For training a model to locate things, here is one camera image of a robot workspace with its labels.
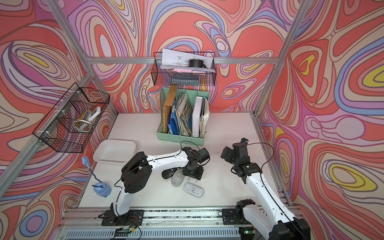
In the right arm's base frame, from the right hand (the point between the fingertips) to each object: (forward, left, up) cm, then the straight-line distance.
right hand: (231, 156), depth 84 cm
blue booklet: (+23, +34, +4) cm, 41 cm away
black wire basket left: (+7, +79, +25) cm, 83 cm away
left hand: (-8, +19, -9) cm, 22 cm away
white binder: (+21, +18, +16) cm, 32 cm away
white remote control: (+15, +70, +25) cm, 75 cm away
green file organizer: (+17, +14, +14) cm, 26 cm away
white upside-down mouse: (-15, +22, -8) cm, 28 cm away
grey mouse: (-8, +31, -8) cm, 33 cm away
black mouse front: (-6, +37, -7) cm, 38 cm away
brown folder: (+23, +33, +23) cm, 47 cm away
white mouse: (-10, +22, -7) cm, 25 cm away
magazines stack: (+28, +26, +12) cm, 39 cm away
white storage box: (+9, +75, -9) cm, 76 cm away
